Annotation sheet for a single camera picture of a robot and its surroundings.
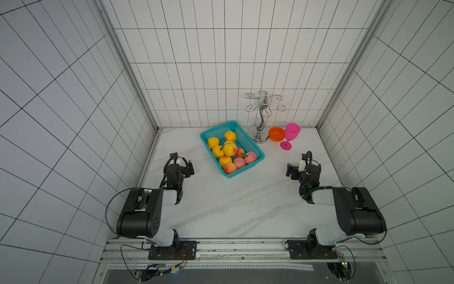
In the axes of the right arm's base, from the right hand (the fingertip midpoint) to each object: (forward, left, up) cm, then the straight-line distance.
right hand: (299, 162), depth 95 cm
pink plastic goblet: (+15, +4, +9) cm, 18 cm away
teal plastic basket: (+14, +31, 0) cm, 34 cm away
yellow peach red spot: (+9, +39, +3) cm, 40 cm away
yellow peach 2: (+5, +46, +1) cm, 47 cm away
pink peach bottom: (-2, +33, +1) cm, 33 cm away
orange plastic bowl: (+23, +9, -4) cm, 25 cm away
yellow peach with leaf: (+11, +50, +1) cm, 51 cm away
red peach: (-8, +38, +3) cm, 39 cm away
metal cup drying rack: (+23, +21, -4) cm, 31 cm away
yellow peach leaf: (+3, +39, +6) cm, 39 cm away
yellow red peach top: (-2, +42, +1) cm, 42 cm away
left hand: (-5, +65, 0) cm, 66 cm away
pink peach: (0, +27, +2) cm, 27 cm away
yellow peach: (+17, +39, 0) cm, 43 cm away
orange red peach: (+6, +33, +1) cm, 34 cm away
